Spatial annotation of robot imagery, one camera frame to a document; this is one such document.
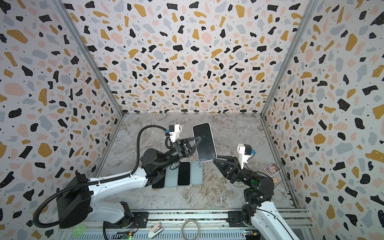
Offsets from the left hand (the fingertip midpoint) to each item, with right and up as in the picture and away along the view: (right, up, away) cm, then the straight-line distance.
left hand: (200, 139), depth 55 cm
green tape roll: (-57, -44, +16) cm, 74 cm away
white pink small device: (-21, -43, +14) cm, 50 cm away
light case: (-3, -23, +36) cm, 43 cm away
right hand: (+5, -9, +1) cm, 10 cm away
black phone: (-10, -24, +35) cm, 43 cm away
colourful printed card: (+44, -21, +36) cm, 60 cm away
